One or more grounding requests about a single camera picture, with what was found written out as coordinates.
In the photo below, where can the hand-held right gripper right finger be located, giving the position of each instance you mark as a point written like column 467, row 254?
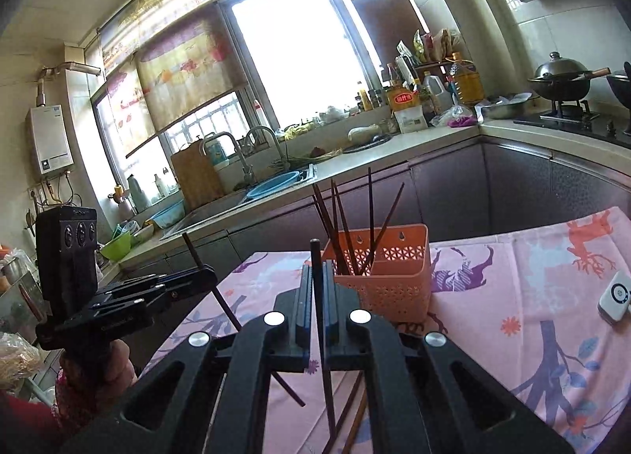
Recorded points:
column 337, row 306

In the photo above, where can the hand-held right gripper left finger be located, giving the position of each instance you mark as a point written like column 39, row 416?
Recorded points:
column 305, row 306

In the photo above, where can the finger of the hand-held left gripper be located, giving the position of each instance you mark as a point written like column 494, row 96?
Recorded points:
column 162, row 281
column 148, row 299

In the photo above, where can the bunch of brown chopsticks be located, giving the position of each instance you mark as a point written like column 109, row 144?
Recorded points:
column 348, row 252

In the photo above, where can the orange plastic basket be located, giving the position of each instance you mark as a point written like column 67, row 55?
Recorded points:
column 389, row 286

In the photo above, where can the thin dark chopstick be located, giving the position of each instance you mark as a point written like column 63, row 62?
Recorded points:
column 227, row 308

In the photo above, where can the black chopstick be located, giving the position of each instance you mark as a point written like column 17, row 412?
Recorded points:
column 328, row 400

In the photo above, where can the light ridged wooden chopstick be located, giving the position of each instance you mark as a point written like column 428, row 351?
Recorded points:
column 357, row 427
column 345, row 409

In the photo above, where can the person's left forearm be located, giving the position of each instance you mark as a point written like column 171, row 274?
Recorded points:
column 29, row 419

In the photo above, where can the person's left hand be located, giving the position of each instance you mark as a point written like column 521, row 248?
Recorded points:
column 121, row 368

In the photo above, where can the green basin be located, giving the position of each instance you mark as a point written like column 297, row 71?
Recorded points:
column 117, row 249

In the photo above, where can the small blue basin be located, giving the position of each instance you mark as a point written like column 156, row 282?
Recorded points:
column 167, row 213

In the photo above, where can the steel sink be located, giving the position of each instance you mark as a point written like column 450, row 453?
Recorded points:
column 207, row 217

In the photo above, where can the green thermos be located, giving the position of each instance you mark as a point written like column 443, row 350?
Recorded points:
column 137, row 193

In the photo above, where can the wooden cutting board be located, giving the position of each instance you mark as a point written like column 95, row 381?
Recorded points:
column 197, row 178

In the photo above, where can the plastic bag of noodles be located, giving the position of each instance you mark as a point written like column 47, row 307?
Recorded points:
column 17, row 360

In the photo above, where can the white water heater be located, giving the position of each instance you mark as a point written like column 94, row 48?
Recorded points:
column 49, row 138

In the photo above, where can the large blue basin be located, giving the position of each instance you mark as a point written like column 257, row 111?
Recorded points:
column 276, row 184

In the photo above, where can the white teal appliance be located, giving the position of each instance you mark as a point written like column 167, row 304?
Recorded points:
column 217, row 151

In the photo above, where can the angular steel faucet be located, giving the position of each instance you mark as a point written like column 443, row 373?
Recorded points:
column 241, row 163

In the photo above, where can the pink floral tablecloth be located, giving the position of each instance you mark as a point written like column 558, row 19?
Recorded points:
column 493, row 286

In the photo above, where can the curved steel faucet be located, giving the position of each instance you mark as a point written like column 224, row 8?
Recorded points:
column 268, row 134

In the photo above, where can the metal exhaust pipe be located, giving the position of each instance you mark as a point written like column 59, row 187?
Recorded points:
column 74, row 67

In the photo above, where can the white packet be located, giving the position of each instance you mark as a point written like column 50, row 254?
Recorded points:
column 411, row 121

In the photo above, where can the cluster of seasoning bottles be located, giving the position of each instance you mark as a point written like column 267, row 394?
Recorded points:
column 374, row 97

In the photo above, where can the printed window blind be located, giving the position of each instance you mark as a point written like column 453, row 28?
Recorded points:
column 192, row 69

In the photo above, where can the grey kitchen cabinets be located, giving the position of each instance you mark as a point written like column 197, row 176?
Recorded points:
column 517, row 188

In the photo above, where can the orange labelled packet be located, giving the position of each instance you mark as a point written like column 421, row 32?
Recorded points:
column 403, row 100

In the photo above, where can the purple plastic bag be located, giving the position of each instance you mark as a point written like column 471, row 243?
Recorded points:
column 458, row 118

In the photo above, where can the white plastic jug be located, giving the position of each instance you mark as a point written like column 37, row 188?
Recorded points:
column 437, row 94

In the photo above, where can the kitchen window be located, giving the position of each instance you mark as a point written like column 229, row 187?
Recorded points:
column 296, row 50

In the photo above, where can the yellow cooking oil bottle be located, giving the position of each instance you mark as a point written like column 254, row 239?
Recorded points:
column 468, row 84

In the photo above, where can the metal tray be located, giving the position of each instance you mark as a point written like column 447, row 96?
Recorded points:
column 507, row 109

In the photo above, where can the pile of food packets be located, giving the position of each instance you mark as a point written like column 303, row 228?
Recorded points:
column 434, row 45

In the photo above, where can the small white round-button device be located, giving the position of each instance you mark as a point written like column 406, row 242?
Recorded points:
column 616, row 296

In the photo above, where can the brown board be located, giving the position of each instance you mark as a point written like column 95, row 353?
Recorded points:
column 389, row 25

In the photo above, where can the gas stove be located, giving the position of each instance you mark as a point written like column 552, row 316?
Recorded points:
column 567, row 121

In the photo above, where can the domed wok lid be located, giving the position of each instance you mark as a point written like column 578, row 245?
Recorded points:
column 559, row 69

